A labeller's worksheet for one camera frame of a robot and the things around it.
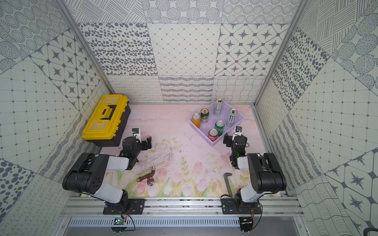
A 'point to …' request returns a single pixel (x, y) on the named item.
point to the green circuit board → (118, 221)
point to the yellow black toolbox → (107, 123)
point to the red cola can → (213, 134)
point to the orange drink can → (196, 119)
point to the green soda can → (220, 125)
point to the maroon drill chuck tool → (150, 182)
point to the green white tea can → (204, 115)
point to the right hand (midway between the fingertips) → (234, 135)
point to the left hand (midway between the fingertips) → (142, 135)
